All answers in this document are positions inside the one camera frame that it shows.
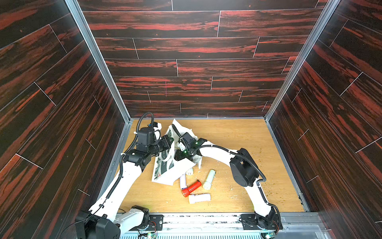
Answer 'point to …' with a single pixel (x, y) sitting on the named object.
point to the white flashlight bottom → (195, 198)
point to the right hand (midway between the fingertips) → (177, 159)
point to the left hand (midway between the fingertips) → (175, 139)
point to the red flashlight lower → (186, 191)
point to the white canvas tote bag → (167, 169)
